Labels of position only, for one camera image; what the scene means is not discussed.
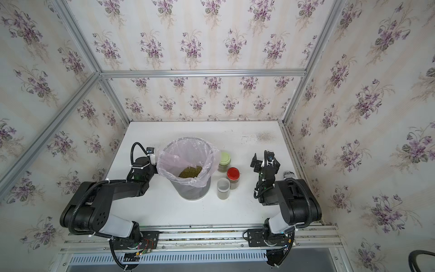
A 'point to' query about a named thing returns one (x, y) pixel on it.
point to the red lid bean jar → (233, 175)
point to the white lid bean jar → (223, 188)
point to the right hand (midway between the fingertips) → (268, 156)
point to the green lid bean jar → (224, 165)
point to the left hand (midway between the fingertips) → (157, 159)
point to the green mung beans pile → (191, 171)
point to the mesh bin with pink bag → (188, 163)
